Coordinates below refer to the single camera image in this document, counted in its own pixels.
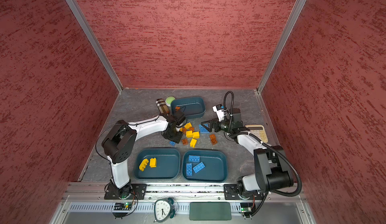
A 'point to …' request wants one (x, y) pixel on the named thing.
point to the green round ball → (169, 100)
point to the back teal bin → (191, 107)
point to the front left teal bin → (168, 166)
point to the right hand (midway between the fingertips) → (205, 124)
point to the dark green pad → (210, 211)
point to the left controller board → (122, 206)
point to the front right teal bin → (216, 169)
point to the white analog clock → (163, 210)
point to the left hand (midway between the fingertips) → (174, 141)
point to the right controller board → (246, 207)
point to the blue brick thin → (194, 158)
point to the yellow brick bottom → (193, 142)
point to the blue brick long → (189, 169)
